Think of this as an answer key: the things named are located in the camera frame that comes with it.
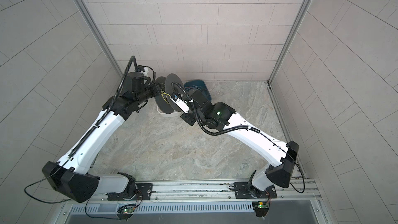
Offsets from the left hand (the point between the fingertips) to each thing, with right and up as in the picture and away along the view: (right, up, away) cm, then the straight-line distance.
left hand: (165, 82), depth 72 cm
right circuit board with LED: (+45, -55, -4) cm, 71 cm away
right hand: (+10, -12, -5) cm, 16 cm away
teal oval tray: (+14, +2, +41) cm, 44 cm away
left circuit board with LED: (-13, -55, -8) cm, 57 cm away
